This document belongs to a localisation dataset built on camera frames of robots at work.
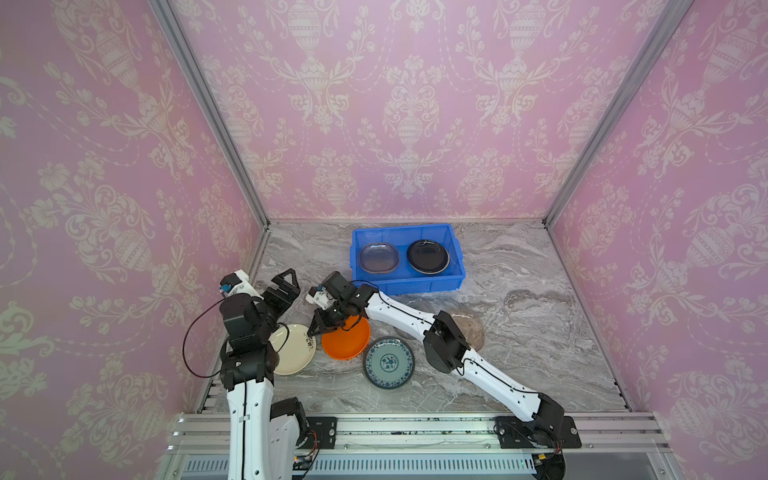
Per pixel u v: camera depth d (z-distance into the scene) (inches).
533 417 25.2
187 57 30.2
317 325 33.8
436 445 28.7
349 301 30.7
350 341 34.4
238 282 25.2
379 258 42.0
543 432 25.1
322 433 28.7
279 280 25.9
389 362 33.6
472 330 36.2
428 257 41.7
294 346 34.4
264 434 17.7
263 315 23.7
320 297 35.3
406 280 36.4
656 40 28.8
